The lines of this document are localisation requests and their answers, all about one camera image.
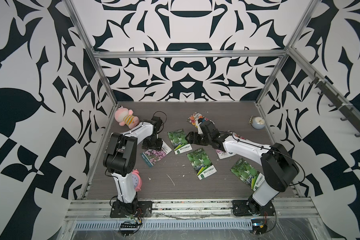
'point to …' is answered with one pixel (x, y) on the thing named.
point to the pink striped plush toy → (124, 117)
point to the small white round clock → (257, 122)
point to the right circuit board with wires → (259, 225)
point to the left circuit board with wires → (129, 227)
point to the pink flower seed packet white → (222, 154)
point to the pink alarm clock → (137, 180)
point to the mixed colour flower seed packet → (194, 117)
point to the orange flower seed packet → (237, 136)
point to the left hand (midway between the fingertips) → (152, 146)
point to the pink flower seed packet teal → (151, 156)
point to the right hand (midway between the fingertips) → (189, 135)
